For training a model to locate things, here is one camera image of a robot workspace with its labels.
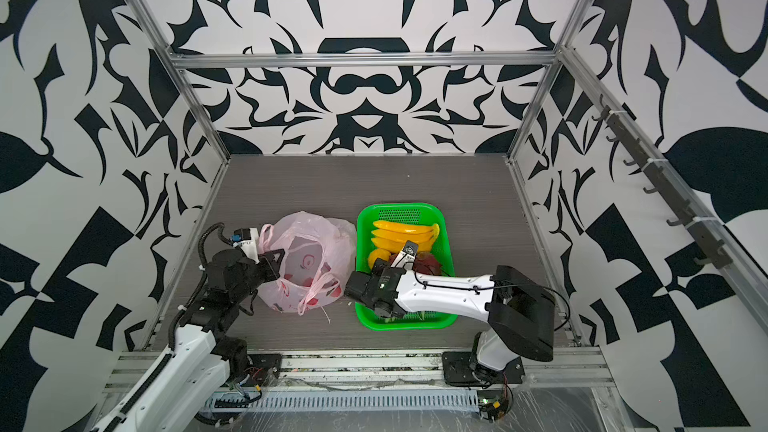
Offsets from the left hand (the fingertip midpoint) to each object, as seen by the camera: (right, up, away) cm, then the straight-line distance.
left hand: (283, 246), depth 81 cm
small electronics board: (+52, -35, -10) cm, 64 cm away
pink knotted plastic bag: (+10, -1, -4) cm, 11 cm away
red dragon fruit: (+38, -5, +2) cm, 39 cm away
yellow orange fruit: (+25, -3, +7) cm, 26 cm away
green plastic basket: (+37, +8, +15) cm, 41 cm away
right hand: (+29, -8, +1) cm, 30 cm away
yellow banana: (+29, 0, +12) cm, 32 cm away
